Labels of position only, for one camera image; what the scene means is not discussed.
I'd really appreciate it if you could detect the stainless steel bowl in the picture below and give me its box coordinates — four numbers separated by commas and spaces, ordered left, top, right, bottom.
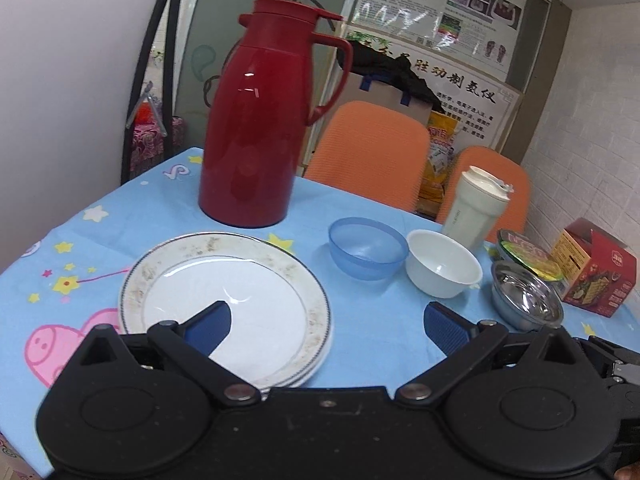
491, 260, 564, 332

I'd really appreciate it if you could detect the white ceramic bowl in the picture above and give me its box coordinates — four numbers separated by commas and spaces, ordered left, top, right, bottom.
406, 230, 483, 299

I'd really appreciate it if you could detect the blue plastic bowl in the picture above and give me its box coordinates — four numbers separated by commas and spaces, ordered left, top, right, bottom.
328, 217, 409, 281

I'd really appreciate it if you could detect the red cardboard snack box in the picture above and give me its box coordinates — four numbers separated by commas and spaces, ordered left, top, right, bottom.
550, 218, 637, 318

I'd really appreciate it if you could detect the blue cartoon tablecloth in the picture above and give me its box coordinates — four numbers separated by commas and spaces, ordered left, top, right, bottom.
1, 148, 639, 479

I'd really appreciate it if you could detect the lower white plate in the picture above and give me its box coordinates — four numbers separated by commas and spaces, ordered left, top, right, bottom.
257, 326, 333, 396

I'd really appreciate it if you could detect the right orange chair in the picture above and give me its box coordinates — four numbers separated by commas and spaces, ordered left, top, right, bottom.
436, 146, 530, 242

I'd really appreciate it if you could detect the orange chair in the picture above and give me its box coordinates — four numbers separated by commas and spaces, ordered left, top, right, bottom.
436, 146, 530, 242
305, 101, 431, 212

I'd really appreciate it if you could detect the white travel tumbler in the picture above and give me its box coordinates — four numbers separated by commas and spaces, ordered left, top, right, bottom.
442, 166, 514, 252

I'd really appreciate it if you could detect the pink floral fabric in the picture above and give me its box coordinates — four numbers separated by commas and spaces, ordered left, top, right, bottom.
129, 102, 164, 178

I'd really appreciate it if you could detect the red thermos jug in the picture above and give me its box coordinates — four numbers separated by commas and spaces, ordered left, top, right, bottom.
198, 0, 352, 229

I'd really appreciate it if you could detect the yellow snack bag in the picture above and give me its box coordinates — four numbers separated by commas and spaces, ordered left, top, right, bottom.
416, 112, 458, 217

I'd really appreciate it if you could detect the left orange chair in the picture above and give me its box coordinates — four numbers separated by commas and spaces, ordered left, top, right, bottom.
305, 101, 431, 212

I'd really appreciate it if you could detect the chinese text poster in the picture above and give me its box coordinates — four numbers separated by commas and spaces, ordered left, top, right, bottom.
343, 25, 521, 151

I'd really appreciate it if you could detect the black cloth on bag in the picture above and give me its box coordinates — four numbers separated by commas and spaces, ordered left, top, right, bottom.
348, 40, 445, 114

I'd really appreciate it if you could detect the upper laminated info poster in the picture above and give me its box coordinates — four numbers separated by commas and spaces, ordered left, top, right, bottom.
350, 0, 549, 91

